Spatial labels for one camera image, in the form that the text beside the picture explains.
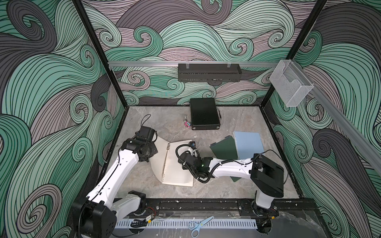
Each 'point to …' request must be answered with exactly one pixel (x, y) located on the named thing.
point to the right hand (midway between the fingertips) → (183, 161)
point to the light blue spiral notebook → (248, 144)
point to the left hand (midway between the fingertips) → (151, 150)
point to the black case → (204, 114)
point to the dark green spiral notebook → (225, 148)
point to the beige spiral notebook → (165, 165)
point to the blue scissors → (196, 226)
